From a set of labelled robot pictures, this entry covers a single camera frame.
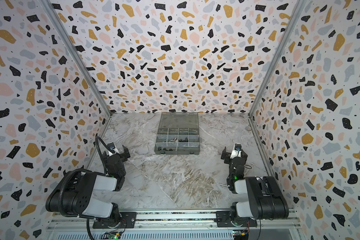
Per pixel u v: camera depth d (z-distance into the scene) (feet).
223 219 2.41
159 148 3.29
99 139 2.26
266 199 1.44
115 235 2.31
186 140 3.40
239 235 2.35
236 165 2.23
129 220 2.41
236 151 2.51
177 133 3.39
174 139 3.39
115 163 2.23
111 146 2.48
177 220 2.48
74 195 1.44
